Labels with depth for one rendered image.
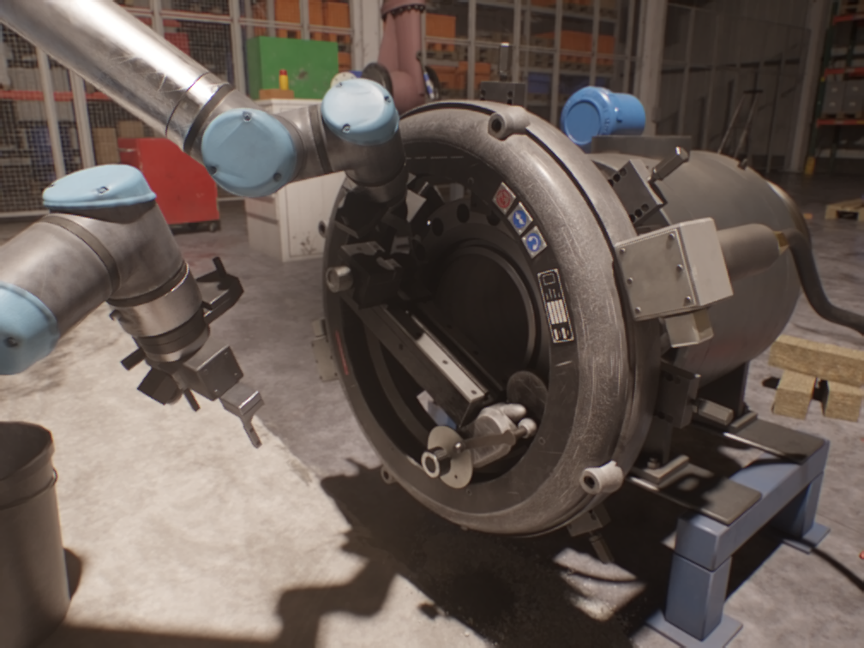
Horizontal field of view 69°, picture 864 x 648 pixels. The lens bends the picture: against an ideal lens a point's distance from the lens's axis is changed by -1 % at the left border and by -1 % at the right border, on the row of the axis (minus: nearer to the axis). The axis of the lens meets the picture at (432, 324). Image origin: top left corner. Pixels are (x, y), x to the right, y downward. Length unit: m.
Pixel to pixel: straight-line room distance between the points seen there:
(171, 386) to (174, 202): 5.57
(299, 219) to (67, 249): 4.31
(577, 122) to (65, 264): 1.36
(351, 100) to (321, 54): 7.73
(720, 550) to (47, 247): 1.15
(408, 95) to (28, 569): 4.56
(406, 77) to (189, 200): 2.32
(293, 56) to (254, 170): 7.71
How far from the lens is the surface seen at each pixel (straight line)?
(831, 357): 2.61
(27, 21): 0.80
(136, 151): 6.23
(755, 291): 1.44
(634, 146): 1.43
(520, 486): 1.04
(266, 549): 1.62
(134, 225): 0.67
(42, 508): 1.43
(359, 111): 0.83
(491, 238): 1.13
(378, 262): 1.13
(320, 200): 4.97
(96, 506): 1.93
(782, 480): 1.53
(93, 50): 0.77
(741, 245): 0.97
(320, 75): 8.53
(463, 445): 1.07
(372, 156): 0.85
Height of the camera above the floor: 0.93
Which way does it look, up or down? 17 degrees down
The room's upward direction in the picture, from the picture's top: straight up
